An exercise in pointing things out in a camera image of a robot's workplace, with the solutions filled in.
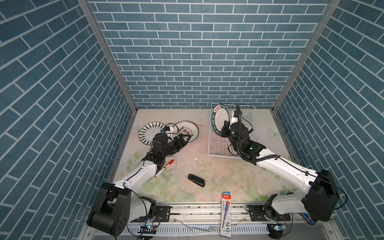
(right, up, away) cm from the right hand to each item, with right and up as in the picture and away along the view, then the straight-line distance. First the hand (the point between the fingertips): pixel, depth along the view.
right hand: (223, 120), depth 79 cm
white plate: (-22, -5, +30) cm, 37 cm away
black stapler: (-14, -33, +3) cm, 36 cm away
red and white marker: (-33, -29, +10) cm, 45 cm away
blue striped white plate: (-49, -8, +28) cm, 57 cm away
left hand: (-18, -10, +3) cm, 21 cm away
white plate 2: (-1, +3, +4) cm, 6 cm away
